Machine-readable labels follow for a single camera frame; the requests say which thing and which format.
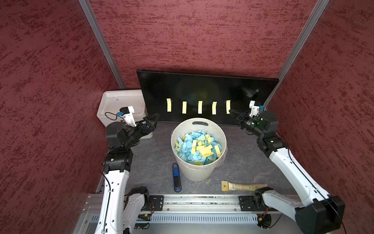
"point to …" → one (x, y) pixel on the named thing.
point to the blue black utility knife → (177, 184)
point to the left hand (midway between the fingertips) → (154, 120)
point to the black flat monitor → (175, 96)
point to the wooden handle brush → (226, 186)
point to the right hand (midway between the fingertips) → (227, 113)
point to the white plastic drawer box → (111, 102)
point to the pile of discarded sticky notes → (197, 147)
